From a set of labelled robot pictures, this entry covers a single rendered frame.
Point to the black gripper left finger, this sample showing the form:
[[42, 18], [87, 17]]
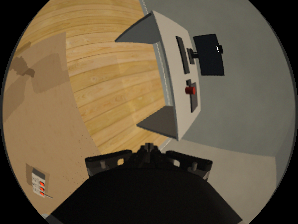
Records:
[[108, 161]]

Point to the grey power strip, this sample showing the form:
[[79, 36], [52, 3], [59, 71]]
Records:
[[38, 182]]

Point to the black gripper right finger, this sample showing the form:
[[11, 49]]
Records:
[[195, 165]]

